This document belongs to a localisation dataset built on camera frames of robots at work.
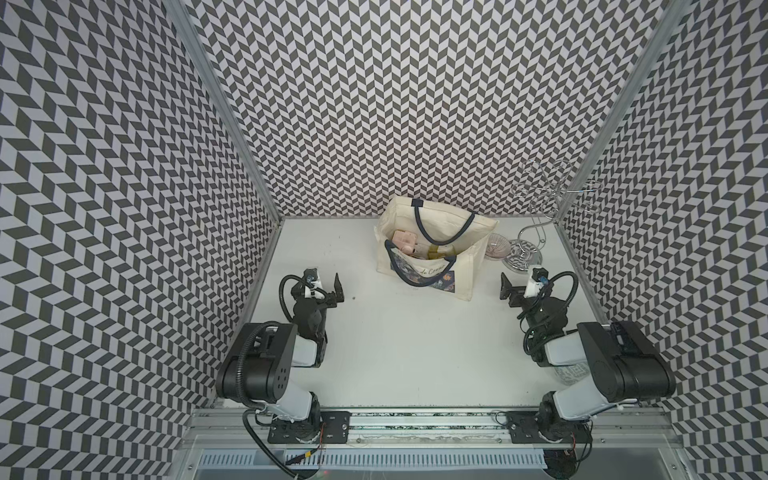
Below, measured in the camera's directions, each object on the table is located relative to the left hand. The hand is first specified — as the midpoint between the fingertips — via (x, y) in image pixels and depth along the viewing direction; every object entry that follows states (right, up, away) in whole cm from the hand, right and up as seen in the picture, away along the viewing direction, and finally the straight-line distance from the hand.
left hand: (322, 276), depth 90 cm
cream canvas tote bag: (+35, +9, +11) cm, 38 cm away
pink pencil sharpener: (+26, +11, +9) cm, 29 cm away
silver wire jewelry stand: (+66, +24, -8) cm, 71 cm away
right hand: (+60, 0, -1) cm, 60 cm away
